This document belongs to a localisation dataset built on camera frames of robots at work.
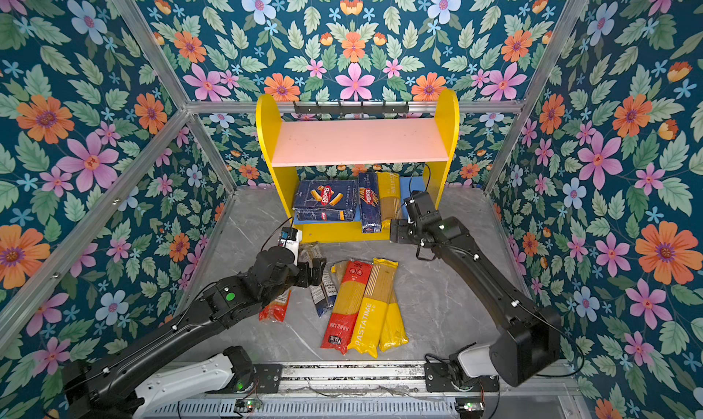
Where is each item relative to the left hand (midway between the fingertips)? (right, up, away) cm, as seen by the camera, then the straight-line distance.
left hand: (317, 256), depth 71 cm
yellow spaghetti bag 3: (+3, -9, +20) cm, 22 cm away
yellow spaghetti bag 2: (+21, -24, +9) cm, 33 cm away
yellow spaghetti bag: (+21, +16, +22) cm, 35 cm away
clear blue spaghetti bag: (-1, -15, +15) cm, 21 cm away
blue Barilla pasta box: (-1, +15, +17) cm, 23 cm away
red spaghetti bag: (+8, -10, +16) cm, 20 cm away
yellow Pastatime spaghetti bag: (+14, -22, +8) cm, 27 cm away
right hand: (+24, +7, +9) cm, 27 cm away
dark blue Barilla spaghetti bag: (+14, +13, +19) cm, 27 cm away
